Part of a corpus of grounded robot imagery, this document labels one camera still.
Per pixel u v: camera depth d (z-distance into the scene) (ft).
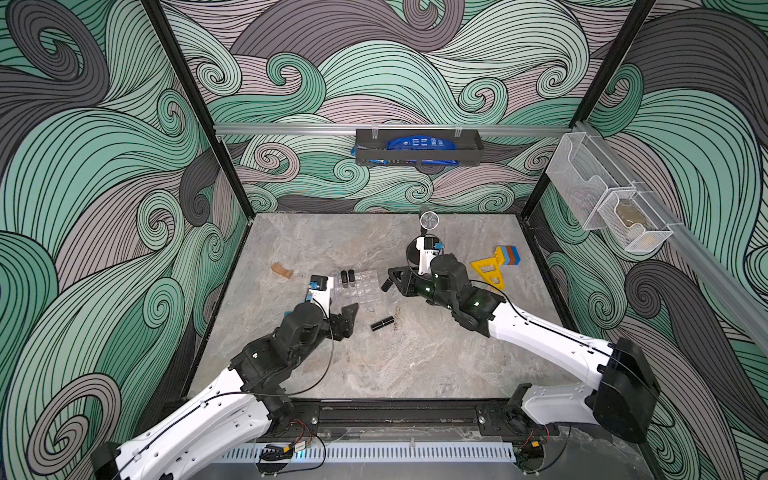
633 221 2.19
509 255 3.42
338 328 2.05
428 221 2.64
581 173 3.09
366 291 3.12
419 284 2.19
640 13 2.34
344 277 2.99
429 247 2.19
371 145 3.06
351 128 3.08
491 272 3.36
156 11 2.33
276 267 3.37
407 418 2.45
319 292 1.99
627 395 1.29
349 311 2.08
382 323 2.93
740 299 1.67
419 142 3.03
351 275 3.00
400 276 2.34
